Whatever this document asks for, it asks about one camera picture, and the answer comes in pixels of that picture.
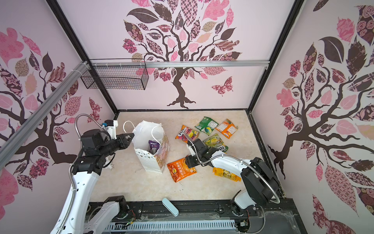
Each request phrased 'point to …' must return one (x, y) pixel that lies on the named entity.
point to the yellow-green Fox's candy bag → (215, 141)
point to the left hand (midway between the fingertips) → (133, 138)
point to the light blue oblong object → (170, 207)
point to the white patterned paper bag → (146, 130)
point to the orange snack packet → (180, 169)
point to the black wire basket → (116, 74)
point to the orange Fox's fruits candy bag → (227, 128)
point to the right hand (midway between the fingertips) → (189, 159)
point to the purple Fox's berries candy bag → (154, 146)
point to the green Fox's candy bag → (206, 125)
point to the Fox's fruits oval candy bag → (191, 133)
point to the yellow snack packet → (224, 173)
